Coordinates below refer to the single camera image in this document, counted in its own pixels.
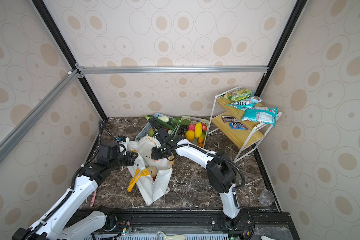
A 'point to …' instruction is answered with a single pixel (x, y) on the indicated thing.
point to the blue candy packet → (238, 125)
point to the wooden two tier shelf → (238, 116)
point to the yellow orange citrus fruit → (190, 135)
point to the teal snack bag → (267, 115)
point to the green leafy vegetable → (177, 120)
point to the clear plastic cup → (266, 197)
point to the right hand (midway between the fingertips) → (154, 156)
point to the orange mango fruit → (200, 140)
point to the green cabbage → (151, 133)
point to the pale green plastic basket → (193, 120)
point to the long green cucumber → (162, 123)
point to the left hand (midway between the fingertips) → (140, 152)
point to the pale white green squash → (164, 118)
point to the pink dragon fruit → (191, 127)
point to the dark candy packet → (228, 118)
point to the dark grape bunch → (183, 130)
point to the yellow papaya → (198, 130)
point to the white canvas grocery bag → (151, 177)
